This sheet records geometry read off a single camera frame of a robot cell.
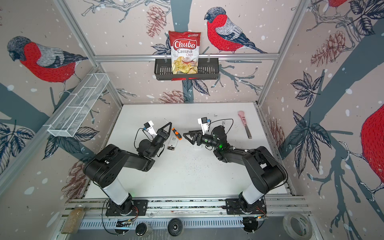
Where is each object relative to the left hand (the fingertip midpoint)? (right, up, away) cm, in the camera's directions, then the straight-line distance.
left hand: (171, 124), depth 79 cm
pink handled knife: (+48, +5, +32) cm, 58 cm away
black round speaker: (+5, -41, -20) cm, 46 cm away
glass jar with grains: (-43, -43, -12) cm, 62 cm away
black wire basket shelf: (+21, +35, +15) cm, 44 cm away
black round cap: (-10, -42, -19) cm, 47 cm away
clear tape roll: (+63, -49, -9) cm, 80 cm away
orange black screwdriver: (+2, -5, +2) cm, 6 cm away
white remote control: (-2, -13, +18) cm, 22 cm away
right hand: (+7, -8, +1) cm, 10 cm away
